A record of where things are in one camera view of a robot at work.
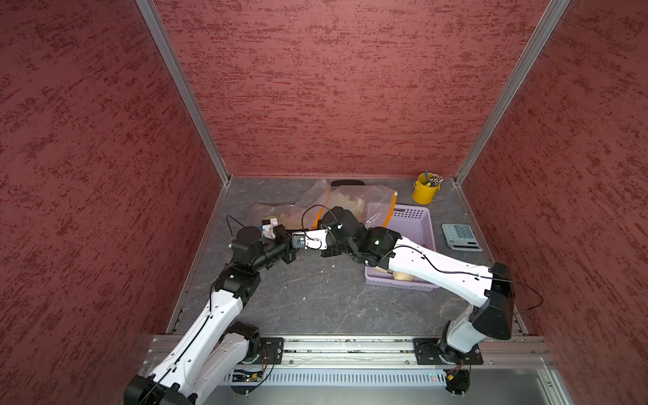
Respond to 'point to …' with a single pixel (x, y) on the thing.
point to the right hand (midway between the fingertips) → (318, 229)
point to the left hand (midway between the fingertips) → (311, 235)
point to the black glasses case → (347, 182)
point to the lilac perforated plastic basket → (411, 222)
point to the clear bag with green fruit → (286, 214)
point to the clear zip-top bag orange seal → (374, 204)
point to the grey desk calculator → (461, 237)
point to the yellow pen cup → (422, 193)
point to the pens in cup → (432, 180)
